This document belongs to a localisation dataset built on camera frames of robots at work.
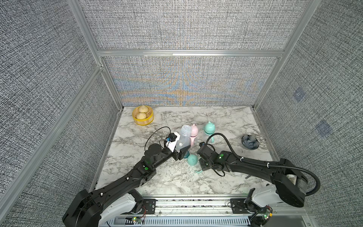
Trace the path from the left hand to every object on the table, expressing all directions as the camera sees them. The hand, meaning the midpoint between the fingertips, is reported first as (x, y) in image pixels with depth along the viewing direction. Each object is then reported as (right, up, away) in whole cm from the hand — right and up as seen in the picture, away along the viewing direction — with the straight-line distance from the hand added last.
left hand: (187, 140), depth 72 cm
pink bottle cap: (+5, +4, +13) cm, 15 cm away
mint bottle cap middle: (+4, -14, +13) cm, 19 cm away
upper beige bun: (-32, +19, +37) cm, 52 cm away
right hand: (+10, -13, +13) cm, 21 cm away
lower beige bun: (-33, +14, +34) cm, 49 cm away
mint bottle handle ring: (+14, +1, +3) cm, 14 cm away
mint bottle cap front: (+14, +6, +13) cm, 20 cm away
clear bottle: (-1, +2, -6) cm, 6 cm away
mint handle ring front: (+8, -21, +12) cm, 25 cm away
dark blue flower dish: (+44, -5, +24) cm, 51 cm away
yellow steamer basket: (-28, +10, +34) cm, 45 cm away
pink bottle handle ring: (+4, -2, +15) cm, 16 cm away
